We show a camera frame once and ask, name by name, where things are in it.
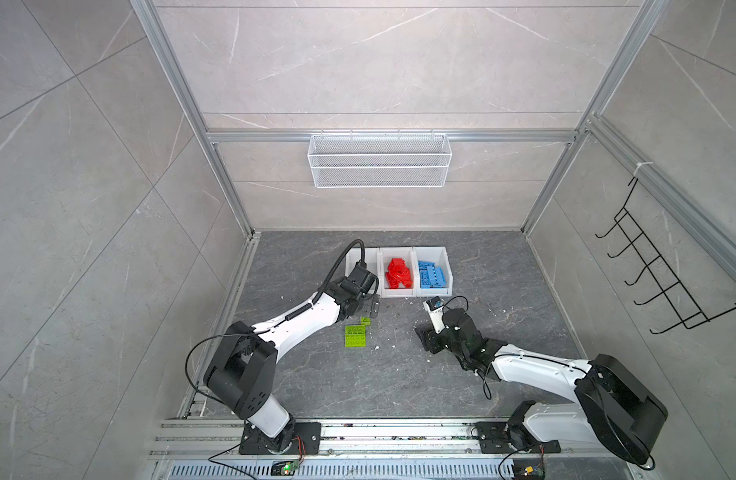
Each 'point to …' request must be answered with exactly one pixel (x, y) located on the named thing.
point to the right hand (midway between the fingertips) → (424, 322)
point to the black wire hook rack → (671, 290)
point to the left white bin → (372, 261)
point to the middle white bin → (386, 255)
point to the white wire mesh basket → (379, 161)
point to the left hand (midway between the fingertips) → (360, 295)
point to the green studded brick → (355, 344)
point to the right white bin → (427, 254)
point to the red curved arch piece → (398, 273)
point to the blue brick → (431, 275)
